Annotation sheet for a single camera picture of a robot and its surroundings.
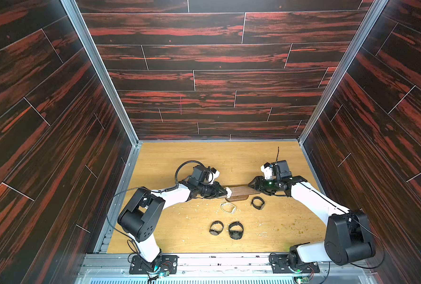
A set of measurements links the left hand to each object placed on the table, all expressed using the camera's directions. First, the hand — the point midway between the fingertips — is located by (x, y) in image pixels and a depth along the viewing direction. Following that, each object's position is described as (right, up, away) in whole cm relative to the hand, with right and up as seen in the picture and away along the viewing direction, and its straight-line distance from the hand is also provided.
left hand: (227, 193), depth 85 cm
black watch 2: (+4, -17, -2) cm, 17 cm away
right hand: (+15, +4, +4) cm, 16 cm away
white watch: (+1, +1, +1) cm, 2 cm away
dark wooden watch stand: (+7, 0, +2) cm, 7 cm away
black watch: (-5, -16, -1) cm, 17 cm away
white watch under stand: (-1, -6, +5) cm, 8 cm away
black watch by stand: (+17, -6, +6) cm, 19 cm away
